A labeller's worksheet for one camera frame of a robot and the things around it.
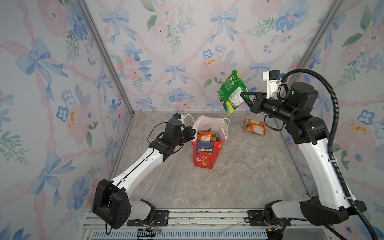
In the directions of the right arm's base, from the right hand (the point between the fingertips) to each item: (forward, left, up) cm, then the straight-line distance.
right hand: (242, 93), depth 57 cm
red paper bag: (-8, +12, -33) cm, 36 cm away
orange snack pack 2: (+24, -25, -48) cm, 59 cm away
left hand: (+2, +17, -24) cm, 29 cm away
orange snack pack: (+1, +13, -30) cm, 33 cm away
